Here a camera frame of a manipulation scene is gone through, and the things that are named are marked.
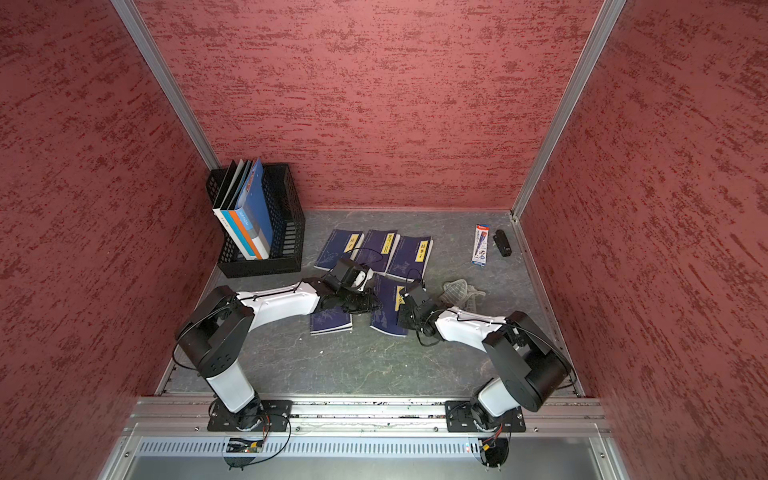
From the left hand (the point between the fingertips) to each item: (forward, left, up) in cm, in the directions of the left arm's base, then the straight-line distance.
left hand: (379, 311), depth 88 cm
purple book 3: (-1, +15, -3) cm, 16 cm away
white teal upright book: (+17, +40, +10) cm, 45 cm away
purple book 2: (+22, -10, -3) cm, 24 cm away
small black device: (+28, -44, -2) cm, 52 cm away
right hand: (-1, -6, -5) cm, 8 cm away
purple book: (+28, +3, -6) cm, 29 cm away
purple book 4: (-1, -2, -2) cm, 3 cm away
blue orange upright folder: (+23, +36, +25) cm, 49 cm away
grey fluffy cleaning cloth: (+7, -25, 0) cm, 26 cm away
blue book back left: (+29, +15, -4) cm, 33 cm away
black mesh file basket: (+39, +38, -3) cm, 55 cm away
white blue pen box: (+29, -37, -4) cm, 47 cm away
